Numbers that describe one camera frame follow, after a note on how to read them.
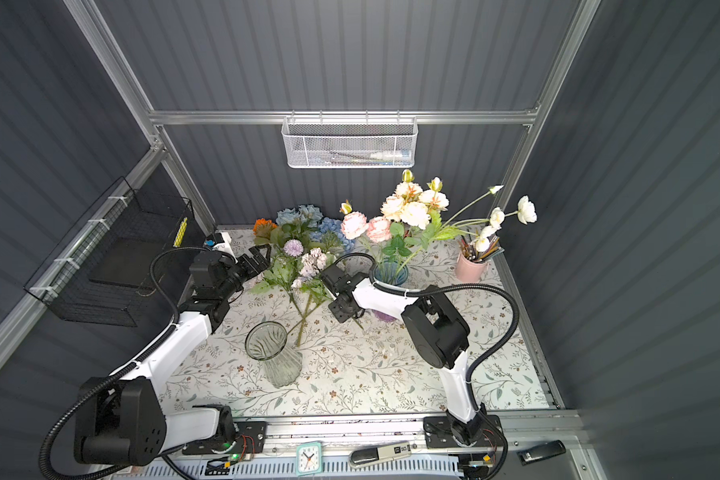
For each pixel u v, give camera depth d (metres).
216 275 0.64
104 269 0.71
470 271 0.99
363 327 0.93
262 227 1.12
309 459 0.69
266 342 0.74
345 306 0.80
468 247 0.99
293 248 0.96
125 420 0.41
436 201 0.71
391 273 0.84
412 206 0.72
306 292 0.96
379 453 0.68
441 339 0.52
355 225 0.72
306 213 1.09
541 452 0.71
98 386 0.40
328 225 1.09
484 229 0.62
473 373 0.56
